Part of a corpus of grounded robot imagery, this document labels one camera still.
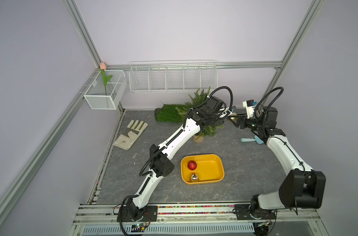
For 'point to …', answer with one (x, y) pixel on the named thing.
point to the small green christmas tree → (206, 131)
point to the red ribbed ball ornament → (192, 165)
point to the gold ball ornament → (234, 119)
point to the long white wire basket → (172, 76)
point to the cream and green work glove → (130, 134)
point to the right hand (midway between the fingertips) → (231, 115)
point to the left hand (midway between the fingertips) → (220, 114)
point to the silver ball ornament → (194, 176)
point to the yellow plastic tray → (210, 168)
